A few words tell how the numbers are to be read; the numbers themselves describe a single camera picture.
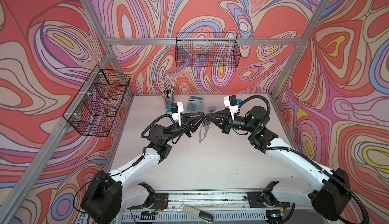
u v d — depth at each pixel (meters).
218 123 0.60
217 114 0.59
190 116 0.61
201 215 0.66
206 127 0.64
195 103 1.11
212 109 1.07
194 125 0.60
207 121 0.62
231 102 0.54
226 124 0.56
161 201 0.72
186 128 0.57
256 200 0.74
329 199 0.38
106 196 0.40
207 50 0.96
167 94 0.96
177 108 0.54
